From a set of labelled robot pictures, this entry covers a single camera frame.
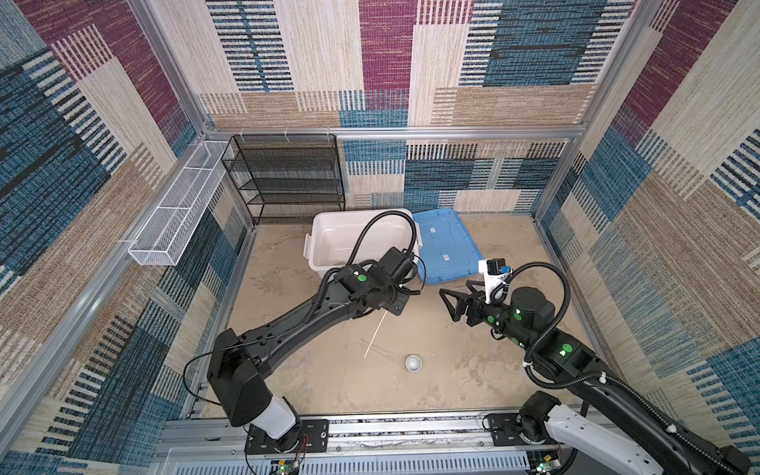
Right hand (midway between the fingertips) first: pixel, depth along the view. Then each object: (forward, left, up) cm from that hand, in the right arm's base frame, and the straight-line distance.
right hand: (454, 292), depth 71 cm
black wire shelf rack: (+53, +51, -6) cm, 73 cm away
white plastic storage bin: (+32, +33, -15) cm, 48 cm away
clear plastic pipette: (-7, +15, -24) cm, 29 cm away
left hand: (+4, +13, -5) cm, 14 cm away
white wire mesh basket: (+26, +83, -6) cm, 87 cm away
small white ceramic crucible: (-8, +9, -24) cm, 27 cm away
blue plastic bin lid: (+31, -7, -24) cm, 40 cm away
